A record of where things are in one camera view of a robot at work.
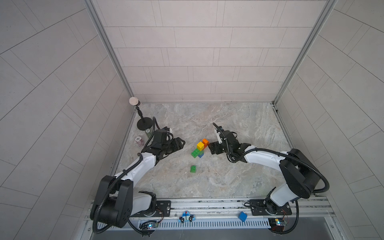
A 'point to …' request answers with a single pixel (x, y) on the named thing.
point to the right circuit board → (277, 224)
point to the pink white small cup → (140, 141)
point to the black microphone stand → (144, 123)
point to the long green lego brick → (196, 152)
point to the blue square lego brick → (200, 156)
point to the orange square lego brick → (205, 142)
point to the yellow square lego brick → (200, 146)
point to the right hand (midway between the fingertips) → (213, 144)
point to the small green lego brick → (193, 169)
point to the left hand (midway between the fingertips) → (184, 142)
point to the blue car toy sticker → (186, 216)
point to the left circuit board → (150, 225)
